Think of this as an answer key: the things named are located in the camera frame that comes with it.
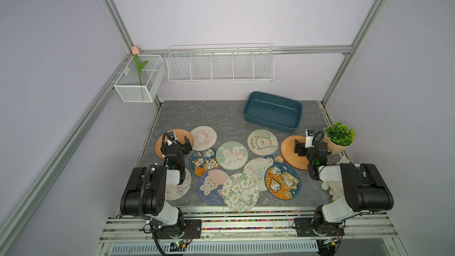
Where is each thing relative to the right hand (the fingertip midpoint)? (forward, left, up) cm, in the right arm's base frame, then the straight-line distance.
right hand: (304, 138), depth 95 cm
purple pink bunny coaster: (-23, +50, -6) cm, 55 cm away
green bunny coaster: (-6, +40, -7) cm, 41 cm away
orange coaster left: (+8, +71, -7) cm, 72 cm away
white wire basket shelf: (+36, +46, +23) cm, 63 cm away
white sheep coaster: (+2, +22, -7) cm, 23 cm away
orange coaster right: (-9, +7, -6) cm, 12 cm away
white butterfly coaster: (-14, +26, -7) cm, 30 cm away
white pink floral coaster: (-25, +67, -8) cm, 72 cm away
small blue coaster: (-9, +15, -7) cm, 18 cm away
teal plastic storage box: (+26, +12, -8) cm, 29 cm away
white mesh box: (+22, +85, +24) cm, 91 cm away
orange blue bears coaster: (-21, +14, -6) cm, 26 cm away
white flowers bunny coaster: (-26, +35, -6) cm, 44 cm away
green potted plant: (-4, -14, +7) cm, 16 cm away
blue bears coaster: (-10, +55, -7) cm, 57 cm away
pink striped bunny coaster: (+5, +56, -7) cm, 56 cm away
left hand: (-2, +68, +3) cm, 68 cm away
